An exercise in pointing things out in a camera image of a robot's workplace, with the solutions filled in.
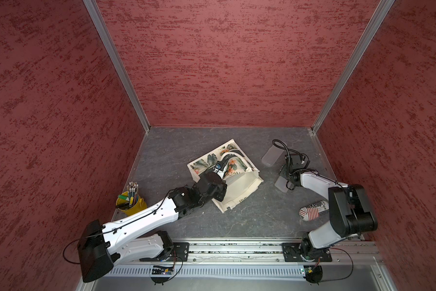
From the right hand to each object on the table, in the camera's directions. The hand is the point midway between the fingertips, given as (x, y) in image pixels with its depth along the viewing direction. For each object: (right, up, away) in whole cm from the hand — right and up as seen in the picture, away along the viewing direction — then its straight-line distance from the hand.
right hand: (286, 174), depth 96 cm
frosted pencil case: (-5, -3, -11) cm, 12 cm away
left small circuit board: (-60, -35, -23) cm, 74 cm away
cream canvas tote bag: (-25, -1, -1) cm, 25 cm away
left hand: (-35, -1, -20) cm, 40 cm away
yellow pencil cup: (-76, -9, -19) cm, 79 cm away
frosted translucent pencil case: (-5, +10, +10) cm, 14 cm away
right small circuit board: (0, -35, -25) cm, 43 cm away
